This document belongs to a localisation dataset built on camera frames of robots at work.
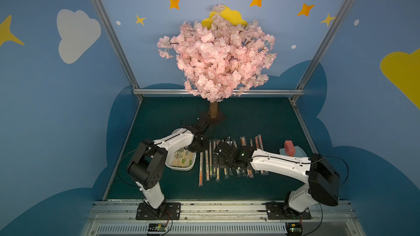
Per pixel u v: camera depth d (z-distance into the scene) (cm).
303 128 110
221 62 70
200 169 86
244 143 98
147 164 47
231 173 86
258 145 98
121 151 86
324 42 91
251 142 98
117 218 73
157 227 72
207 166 88
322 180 43
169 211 73
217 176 85
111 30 84
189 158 91
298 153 96
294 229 73
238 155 60
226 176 85
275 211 75
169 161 90
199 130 74
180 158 91
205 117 112
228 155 62
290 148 93
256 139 100
